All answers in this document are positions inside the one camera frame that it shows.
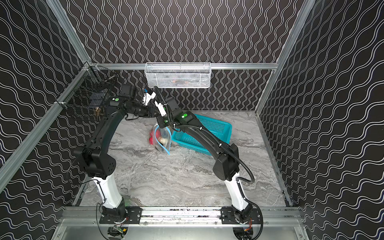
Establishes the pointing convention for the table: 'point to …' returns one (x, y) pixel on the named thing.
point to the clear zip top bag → (165, 132)
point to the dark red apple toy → (151, 138)
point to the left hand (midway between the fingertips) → (164, 113)
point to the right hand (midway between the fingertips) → (159, 118)
